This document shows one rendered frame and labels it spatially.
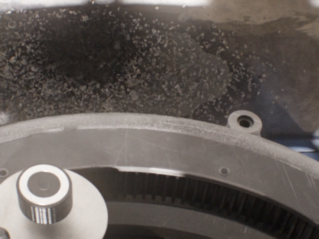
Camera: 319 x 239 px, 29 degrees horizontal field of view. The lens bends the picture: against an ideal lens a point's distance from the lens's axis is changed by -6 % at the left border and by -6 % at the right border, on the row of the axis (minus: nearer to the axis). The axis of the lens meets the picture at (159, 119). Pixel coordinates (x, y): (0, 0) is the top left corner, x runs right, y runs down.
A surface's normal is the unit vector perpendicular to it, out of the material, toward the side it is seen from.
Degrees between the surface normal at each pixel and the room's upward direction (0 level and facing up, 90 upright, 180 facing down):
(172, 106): 1
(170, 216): 40
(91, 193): 90
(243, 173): 90
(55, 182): 90
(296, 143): 0
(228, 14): 0
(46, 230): 90
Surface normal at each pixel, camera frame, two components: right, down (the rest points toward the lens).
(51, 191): 0.10, -0.70
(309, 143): 0.09, 0.72
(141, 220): 0.04, 0.12
